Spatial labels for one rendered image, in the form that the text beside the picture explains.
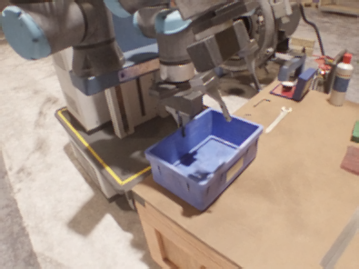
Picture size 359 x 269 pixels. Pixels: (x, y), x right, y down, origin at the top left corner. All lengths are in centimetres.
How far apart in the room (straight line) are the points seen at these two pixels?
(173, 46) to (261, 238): 49
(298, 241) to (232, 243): 16
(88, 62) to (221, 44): 51
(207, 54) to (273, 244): 44
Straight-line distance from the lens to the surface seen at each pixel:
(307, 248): 64
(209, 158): 80
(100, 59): 83
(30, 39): 68
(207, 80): 41
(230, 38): 47
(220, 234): 62
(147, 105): 129
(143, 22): 77
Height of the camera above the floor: 99
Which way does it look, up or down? 35 degrees down
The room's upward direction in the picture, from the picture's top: 5 degrees counter-clockwise
